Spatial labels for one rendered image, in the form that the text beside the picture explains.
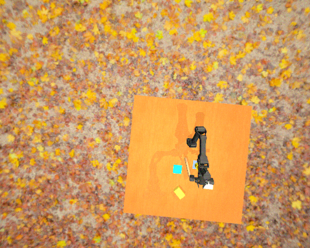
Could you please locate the cream flat pad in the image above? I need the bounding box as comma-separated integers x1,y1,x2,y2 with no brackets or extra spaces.
204,182,213,189

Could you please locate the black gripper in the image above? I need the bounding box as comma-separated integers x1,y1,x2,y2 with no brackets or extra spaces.
190,172,214,188

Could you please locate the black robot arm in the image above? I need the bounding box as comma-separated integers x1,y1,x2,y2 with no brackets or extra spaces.
186,126,211,185

